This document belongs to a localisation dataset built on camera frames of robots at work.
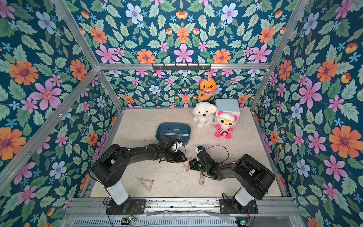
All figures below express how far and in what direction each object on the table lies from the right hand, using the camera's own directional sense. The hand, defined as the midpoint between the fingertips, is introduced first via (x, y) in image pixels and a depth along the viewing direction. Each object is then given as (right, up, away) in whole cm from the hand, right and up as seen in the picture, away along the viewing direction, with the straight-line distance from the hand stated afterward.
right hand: (189, 162), depth 89 cm
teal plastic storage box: (-9, +19, +16) cm, 26 cm away
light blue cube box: (+30, +37, +10) cm, 49 cm away
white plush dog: (+9, +32, +6) cm, 34 cm away
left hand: (-2, +2, -1) cm, 3 cm away
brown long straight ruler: (+8, -8, -6) cm, 13 cm away
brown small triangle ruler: (-2, -1, 0) cm, 2 cm away
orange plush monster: (+13, +51, +8) cm, 53 cm away
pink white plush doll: (+25, +26, +4) cm, 36 cm away
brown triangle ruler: (-28, -9, -5) cm, 30 cm away
